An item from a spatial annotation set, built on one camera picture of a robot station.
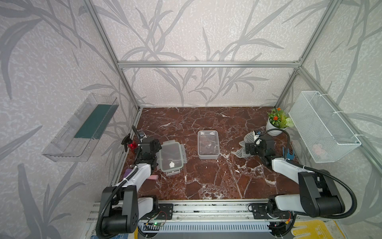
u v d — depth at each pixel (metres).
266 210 0.73
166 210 0.74
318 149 0.74
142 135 0.75
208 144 0.99
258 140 0.79
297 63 0.94
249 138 0.96
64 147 0.60
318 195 0.43
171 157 0.94
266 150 0.71
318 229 0.69
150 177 0.62
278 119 0.93
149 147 0.67
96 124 0.67
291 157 0.93
